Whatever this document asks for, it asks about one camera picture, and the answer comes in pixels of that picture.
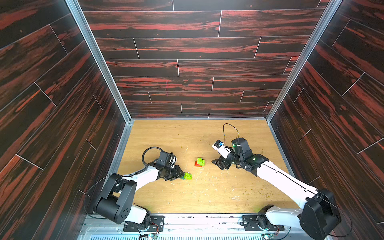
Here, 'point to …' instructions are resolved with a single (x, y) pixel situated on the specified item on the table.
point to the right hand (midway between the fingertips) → (219, 153)
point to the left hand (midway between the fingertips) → (183, 174)
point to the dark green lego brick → (183, 177)
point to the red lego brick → (196, 164)
